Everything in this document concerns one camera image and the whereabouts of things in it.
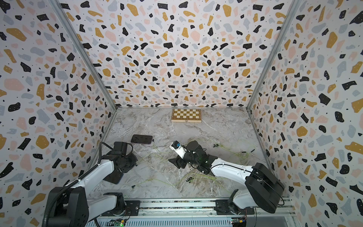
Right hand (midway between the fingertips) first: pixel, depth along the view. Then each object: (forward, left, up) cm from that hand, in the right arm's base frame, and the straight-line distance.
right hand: (173, 155), depth 79 cm
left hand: (+1, +23, -10) cm, 25 cm away
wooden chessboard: (+40, -5, -11) cm, 42 cm away
